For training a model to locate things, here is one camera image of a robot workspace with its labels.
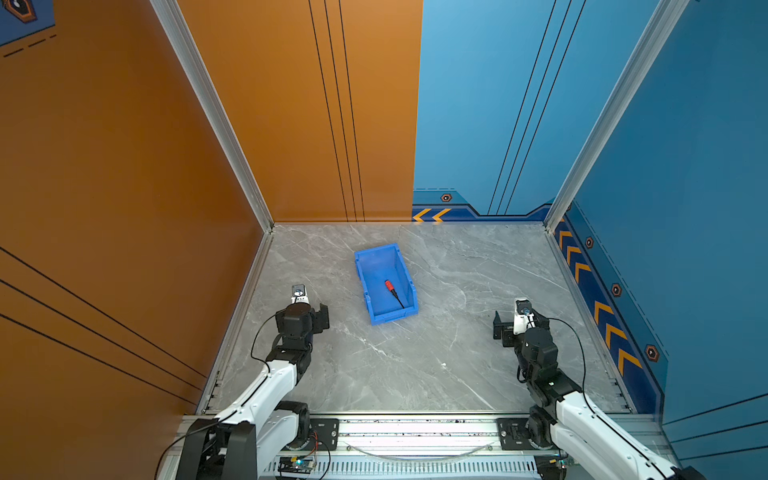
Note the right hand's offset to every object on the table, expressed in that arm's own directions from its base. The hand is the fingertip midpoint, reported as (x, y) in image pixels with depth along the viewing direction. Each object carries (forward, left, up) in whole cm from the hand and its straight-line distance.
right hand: (512, 312), depth 84 cm
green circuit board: (-34, +57, -10) cm, 68 cm away
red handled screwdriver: (+14, +35, -8) cm, 38 cm away
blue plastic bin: (+23, +41, -8) cm, 48 cm away
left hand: (+3, +60, 0) cm, 60 cm away
